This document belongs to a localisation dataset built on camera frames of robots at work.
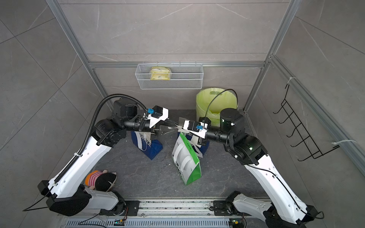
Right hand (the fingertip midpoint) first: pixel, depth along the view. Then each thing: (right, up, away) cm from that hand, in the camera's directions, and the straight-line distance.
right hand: (186, 124), depth 55 cm
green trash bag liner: (+12, +18, +38) cm, 44 cm away
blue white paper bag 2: (+8, -16, +26) cm, 32 cm away
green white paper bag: (0, -17, +11) cm, 20 cm away
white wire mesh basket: (-2, +34, +45) cm, 57 cm away
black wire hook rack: (+54, -12, +3) cm, 55 cm away
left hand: (-4, 0, -2) cm, 4 cm away
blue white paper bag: (-21, -14, +25) cm, 36 cm away
